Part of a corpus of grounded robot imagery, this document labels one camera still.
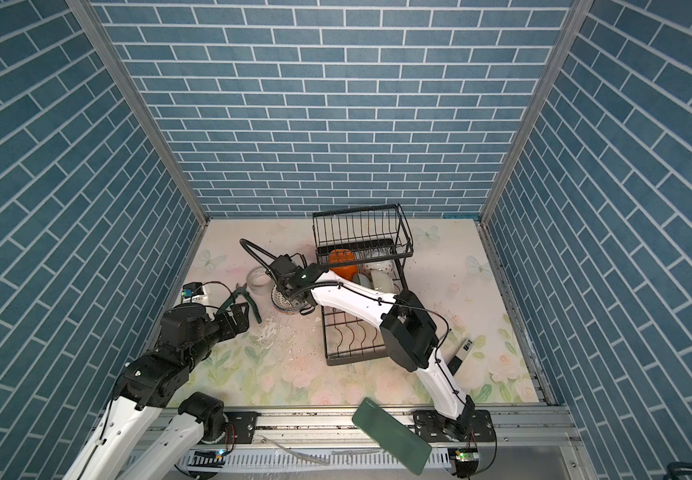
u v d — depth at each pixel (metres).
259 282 1.02
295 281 0.65
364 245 1.08
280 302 0.91
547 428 0.76
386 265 0.99
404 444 0.70
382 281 0.90
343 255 1.07
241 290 0.99
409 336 0.52
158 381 0.47
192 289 0.63
